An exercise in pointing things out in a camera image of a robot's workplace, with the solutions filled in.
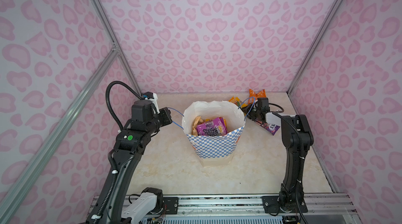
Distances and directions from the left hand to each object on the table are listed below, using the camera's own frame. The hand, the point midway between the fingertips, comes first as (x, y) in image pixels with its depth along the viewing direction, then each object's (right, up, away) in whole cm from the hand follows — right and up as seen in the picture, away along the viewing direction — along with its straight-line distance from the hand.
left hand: (170, 108), depth 69 cm
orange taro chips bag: (+11, -7, +19) cm, 23 cm away
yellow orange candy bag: (+37, +5, +39) cm, 54 cm away
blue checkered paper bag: (+21, -21, +7) cm, 30 cm away
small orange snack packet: (+50, +8, +45) cm, 67 cm away
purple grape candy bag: (+20, -10, +11) cm, 25 cm away
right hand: (+41, 0, +36) cm, 55 cm away
